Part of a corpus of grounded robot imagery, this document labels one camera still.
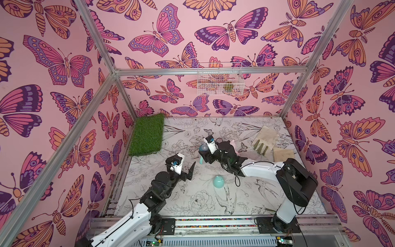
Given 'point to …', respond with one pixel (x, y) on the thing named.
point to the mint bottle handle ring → (201, 160)
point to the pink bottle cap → (233, 143)
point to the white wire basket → (220, 84)
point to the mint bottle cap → (218, 181)
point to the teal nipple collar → (203, 147)
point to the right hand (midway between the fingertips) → (205, 146)
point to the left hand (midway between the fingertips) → (187, 157)
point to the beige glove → (282, 155)
